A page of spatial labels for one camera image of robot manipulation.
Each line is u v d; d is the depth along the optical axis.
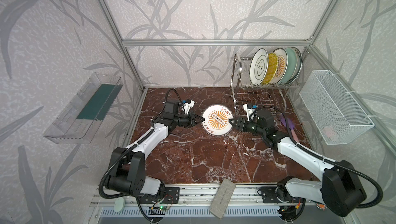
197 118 0.79
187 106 0.79
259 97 1.12
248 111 0.75
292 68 0.77
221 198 0.71
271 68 0.79
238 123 0.73
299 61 0.97
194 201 0.72
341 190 0.40
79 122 0.63
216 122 0.81
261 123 0.63
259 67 0.84
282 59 0.79
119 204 0.69
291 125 0.98
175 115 0.71
